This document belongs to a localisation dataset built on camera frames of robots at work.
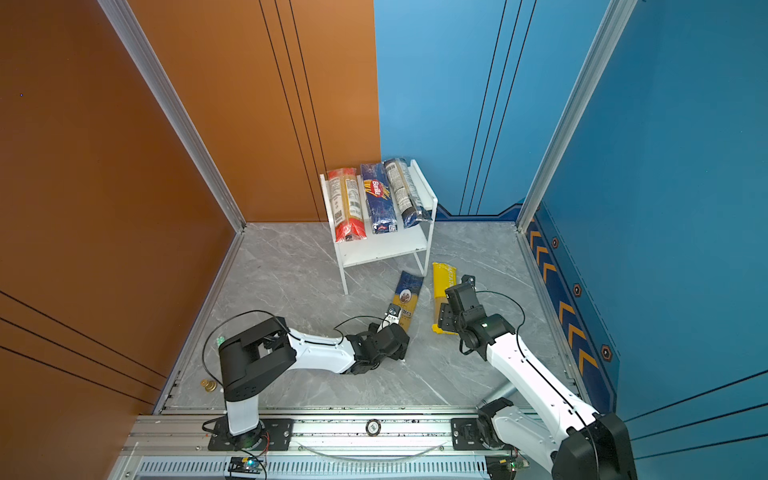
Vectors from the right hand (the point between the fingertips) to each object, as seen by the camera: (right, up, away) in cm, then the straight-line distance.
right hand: (450, 314), depth 83 cm
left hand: (-14, -8, +8) cm, 18 cm away
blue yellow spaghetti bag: (-12, +3, +13) cm, 18 cm away
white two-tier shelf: (-21, +19, +8) cm, 29 cm away
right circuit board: (+10, -34, -13) cm, 37 cm away
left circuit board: (-52, -34, -12) cm, 63 cm away
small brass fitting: (-66, -19, -3) cm, 68 cm away
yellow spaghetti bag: (+2, +9, +19) cm, 21 cm away
